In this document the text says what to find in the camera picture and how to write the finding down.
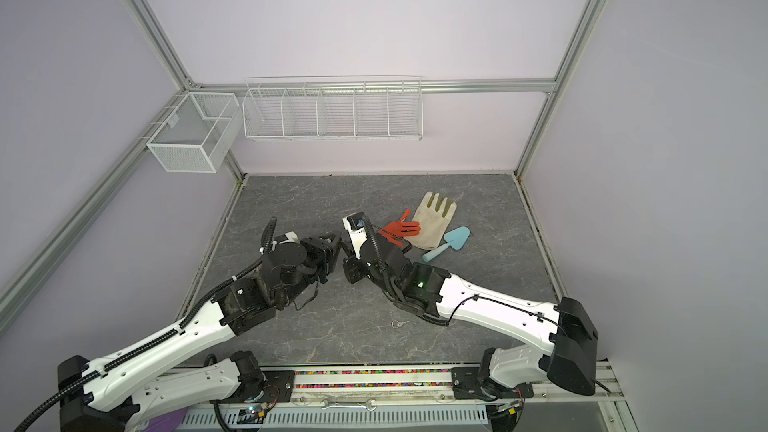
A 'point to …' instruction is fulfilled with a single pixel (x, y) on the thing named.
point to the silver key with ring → (396, 324)
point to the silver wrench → (369, 404)
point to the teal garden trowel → (455, 238)
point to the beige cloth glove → (434, 216)
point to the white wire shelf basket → (323, 108)
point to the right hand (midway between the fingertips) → (343, 247)
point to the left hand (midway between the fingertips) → (345, 240)
